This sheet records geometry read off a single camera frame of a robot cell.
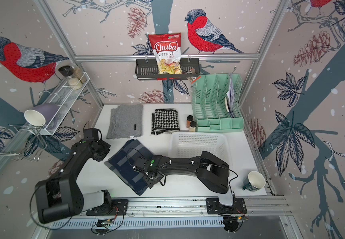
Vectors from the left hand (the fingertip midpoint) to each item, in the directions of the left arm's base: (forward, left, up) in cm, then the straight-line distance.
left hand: (111, 145), depth 88 cm
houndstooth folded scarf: (+21, -31, -4) cm, 37 cm away
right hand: (-18, -26, -5) cm, 32 cm away
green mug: (-19, -82, -4) cm, 84 cm away
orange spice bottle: (+20, -48, 0) cm, 52 cm away
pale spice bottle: (+14, -50, -1) cm, 52 cm away
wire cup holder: (-12, +24, +26) cm, 37 cm away
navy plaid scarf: (-8, -6, -7) cm, 12 cm away
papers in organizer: (+27, -74, +16) cm, 80 cm away
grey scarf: (+23, -2, -5) cm, 24 cm away
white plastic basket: (+5, -50, -7) cm, 51 cm away
